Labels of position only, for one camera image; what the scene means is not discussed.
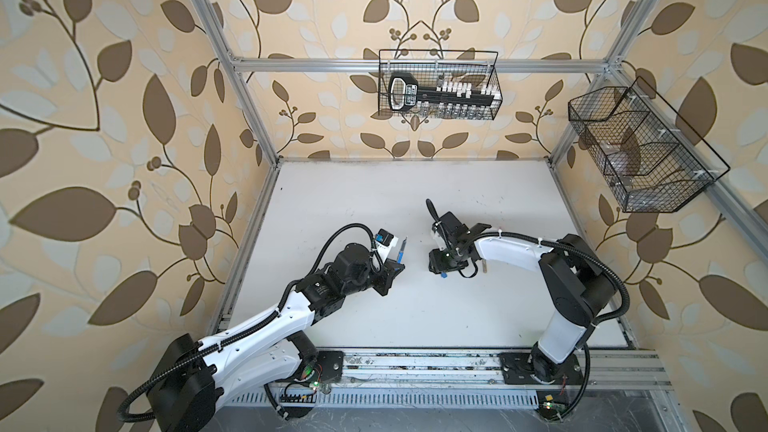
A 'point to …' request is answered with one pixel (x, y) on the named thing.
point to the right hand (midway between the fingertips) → (437, 268)
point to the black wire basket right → (651, 159)
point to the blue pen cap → (444, 275)
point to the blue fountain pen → (402, 251)
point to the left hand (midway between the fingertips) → (404, 265)
